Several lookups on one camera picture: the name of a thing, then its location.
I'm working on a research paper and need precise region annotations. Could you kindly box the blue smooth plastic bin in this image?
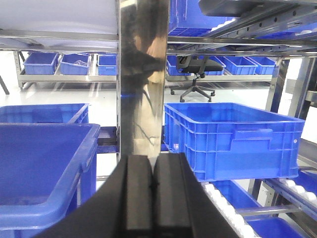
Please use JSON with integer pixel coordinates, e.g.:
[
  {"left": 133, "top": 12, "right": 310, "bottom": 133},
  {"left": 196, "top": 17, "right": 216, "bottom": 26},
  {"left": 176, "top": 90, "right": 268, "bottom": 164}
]
[{"left": 0, "top": 123, "right": 101, "bottom": 238}]

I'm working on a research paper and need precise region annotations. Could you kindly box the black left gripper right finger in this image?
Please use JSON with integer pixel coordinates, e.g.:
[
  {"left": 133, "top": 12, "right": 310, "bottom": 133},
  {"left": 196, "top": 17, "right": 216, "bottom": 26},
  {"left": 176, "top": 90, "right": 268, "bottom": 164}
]
[{"left": 152, "top": 152, "right": 240, "bottom": 238}]

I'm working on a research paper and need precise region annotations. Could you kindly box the row of blue bins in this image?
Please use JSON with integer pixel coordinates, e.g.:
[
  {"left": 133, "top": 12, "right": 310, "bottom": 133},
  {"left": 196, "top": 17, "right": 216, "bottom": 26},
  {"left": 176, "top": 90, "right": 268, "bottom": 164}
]
[{"left": 23, "top": 52, "right": 277, "bottom": 76}]

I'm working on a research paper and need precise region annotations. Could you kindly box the blue ribbed plastic crate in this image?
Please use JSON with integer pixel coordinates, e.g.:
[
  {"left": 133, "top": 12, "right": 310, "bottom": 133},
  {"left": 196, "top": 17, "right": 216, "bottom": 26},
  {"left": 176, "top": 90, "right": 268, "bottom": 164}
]
[
  {"left": 0, "top": 103, "right": 90, "bottom": 124},
  {"left": 163, "top": 102, "right": 306, "bottom": 182}
]

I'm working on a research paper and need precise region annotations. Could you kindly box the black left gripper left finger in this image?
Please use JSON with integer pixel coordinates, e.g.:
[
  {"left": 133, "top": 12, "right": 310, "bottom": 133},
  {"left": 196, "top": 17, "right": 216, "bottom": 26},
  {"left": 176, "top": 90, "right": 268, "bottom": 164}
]
[{"left": 34, "top": 154, "right": 154, "bottom": 238}]

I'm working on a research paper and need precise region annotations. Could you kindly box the black office chair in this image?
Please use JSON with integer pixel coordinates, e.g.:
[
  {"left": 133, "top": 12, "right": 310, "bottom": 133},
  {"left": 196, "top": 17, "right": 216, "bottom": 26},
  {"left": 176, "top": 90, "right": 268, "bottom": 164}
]
[{"left": 170, "top": 56, "right": 226, "bottom": 103}]

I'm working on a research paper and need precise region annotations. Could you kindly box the steel rack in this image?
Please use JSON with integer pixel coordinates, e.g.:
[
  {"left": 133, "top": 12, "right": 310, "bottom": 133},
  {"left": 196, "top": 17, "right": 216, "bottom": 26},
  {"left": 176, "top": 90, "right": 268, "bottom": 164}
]
[
  {"left": 0, "top": 0, "right": 317, "bottom": 238},
  {"left": 13, "top": 48, "right": 280, "bottom": 90}
]

